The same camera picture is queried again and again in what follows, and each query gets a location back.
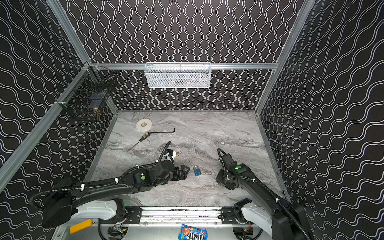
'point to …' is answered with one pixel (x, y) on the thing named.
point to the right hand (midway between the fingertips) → (220, 182)
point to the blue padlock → (197, 171)
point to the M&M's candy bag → (190, 233)
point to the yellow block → (80, 226)
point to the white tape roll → (143, 124)
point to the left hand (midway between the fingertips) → (188, 172)
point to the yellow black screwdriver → (145, 136)
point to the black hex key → (163, 132)
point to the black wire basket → (91, 90)
